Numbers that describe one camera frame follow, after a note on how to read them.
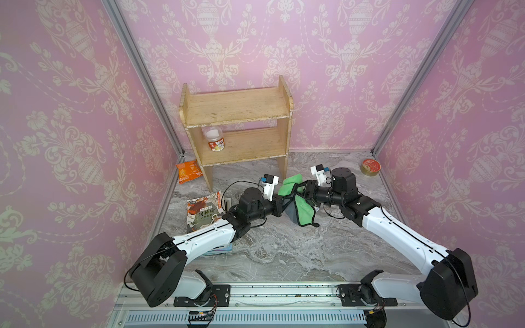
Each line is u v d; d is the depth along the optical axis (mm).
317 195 686
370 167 1091
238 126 1124
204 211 905
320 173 728
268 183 709
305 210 734
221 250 834
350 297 729
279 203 712
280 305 730
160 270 420
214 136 897
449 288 398
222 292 747
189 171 1086
